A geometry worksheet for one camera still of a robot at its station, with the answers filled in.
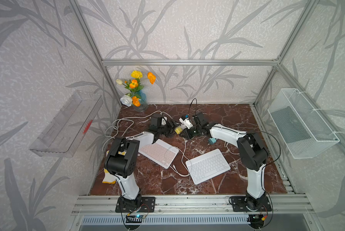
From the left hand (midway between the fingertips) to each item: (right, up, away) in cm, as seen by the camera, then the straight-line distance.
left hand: (180, 126), depth 91 cm
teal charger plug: (+21, -10, +5) cm, 24 cm away
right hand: (0, -5, +1) cm, 5 cm away
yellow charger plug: (-1, -2, -2) cm, 3 cm away
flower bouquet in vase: (-27, +18, -2) cm, 32 cm away
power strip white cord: (-36, +1, +17) cm, 40 cm away
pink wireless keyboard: (-13, -17, +3) cm, 22 cm away
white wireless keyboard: (+16, -24, -4) cm, 29 cm away
